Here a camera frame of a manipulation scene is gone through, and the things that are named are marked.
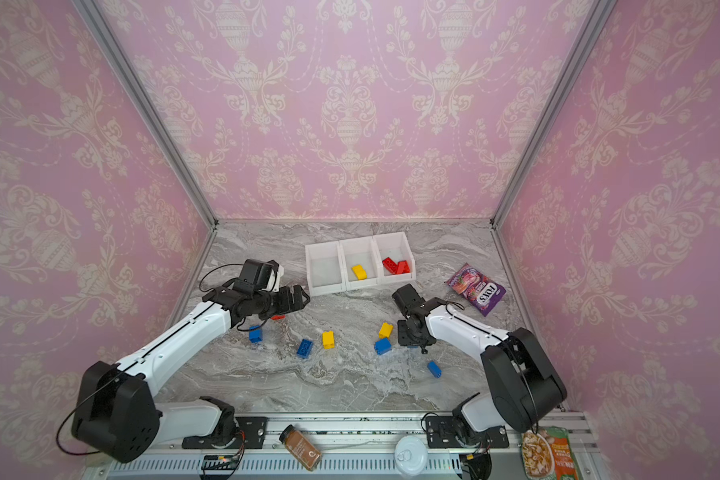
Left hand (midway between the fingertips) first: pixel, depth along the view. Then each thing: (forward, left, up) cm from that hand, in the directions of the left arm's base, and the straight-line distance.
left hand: (299, 303), depth 84 cm
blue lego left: (-5, +14, -11) cm, 19 cm away
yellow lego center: (-6, -8, -10) cm, 14 cm away
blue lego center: (-7, -24, -12) cm, 28 cm away
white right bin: (+25, -28, -9) cm, 39 cm away
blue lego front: (-14, -38, -10) cm, 42 cm away
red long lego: (+21, -27, -10) cm, 36 cm away
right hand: (-5, -33, -10) cm, 35 cm away
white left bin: (+20, -4, -11) cm, 23 cm away
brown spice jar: (-33, -5, -8) cm, 34 cm away
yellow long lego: (+18, -16, -10) cm, 26 cm away
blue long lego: (-8, -1, -11) cm, 14 cm away
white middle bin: (+23, -16, -10) cm, 30 cm away
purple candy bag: (+11, -56, -8) cm, 58 cm away
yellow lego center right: (-3, -25, -10) cm, 27 cm away
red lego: (+18, -31, -6) cm, 37 cm away
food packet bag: (-33, -63, -11) cm, 72 cm away
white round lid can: (-35, -30, -6) cm, 46 cm away
